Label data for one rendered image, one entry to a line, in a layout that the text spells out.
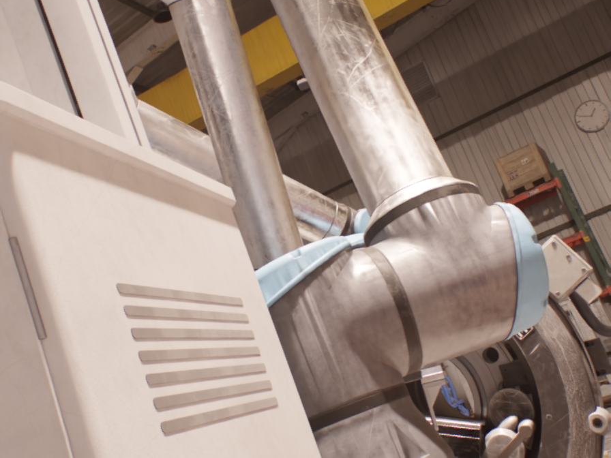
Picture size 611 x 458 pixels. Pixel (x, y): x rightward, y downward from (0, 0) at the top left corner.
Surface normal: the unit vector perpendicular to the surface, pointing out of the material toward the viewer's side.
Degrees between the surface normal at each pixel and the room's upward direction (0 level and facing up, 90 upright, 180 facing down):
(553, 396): 90
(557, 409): 90
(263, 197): 111
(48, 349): 90
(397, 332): 117
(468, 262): 79
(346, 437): 70
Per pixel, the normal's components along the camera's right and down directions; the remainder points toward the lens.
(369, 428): 0.03, -0.58
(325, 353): 0.04, -0.25
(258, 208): -0.04, 0.15
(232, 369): 0.90, -0.40
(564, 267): -0.32, -0.11
